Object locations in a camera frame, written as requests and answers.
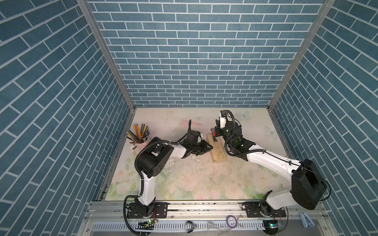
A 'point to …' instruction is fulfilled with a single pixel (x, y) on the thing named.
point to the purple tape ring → (229, 226)
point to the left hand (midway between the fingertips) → (215, 150)
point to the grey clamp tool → (306, 220)
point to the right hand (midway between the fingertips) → (219, 120)
